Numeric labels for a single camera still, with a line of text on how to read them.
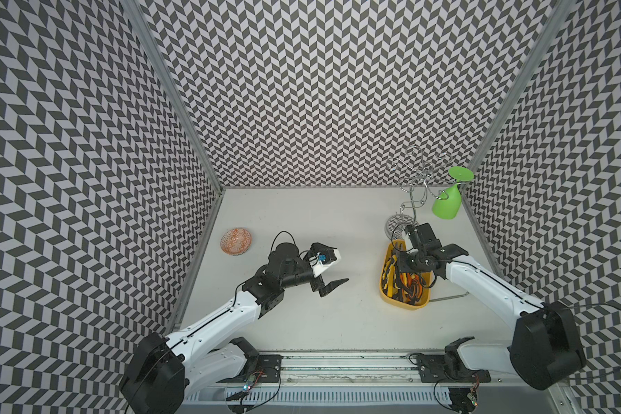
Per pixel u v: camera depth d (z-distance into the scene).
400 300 0.83
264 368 0.71
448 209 0.83
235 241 0.99
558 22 0.68
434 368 0.73
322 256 0.62
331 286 0.65
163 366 0.39
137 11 0.72
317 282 0.65
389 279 0.82
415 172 0.81
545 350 0.41
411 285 0.85
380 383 0.72
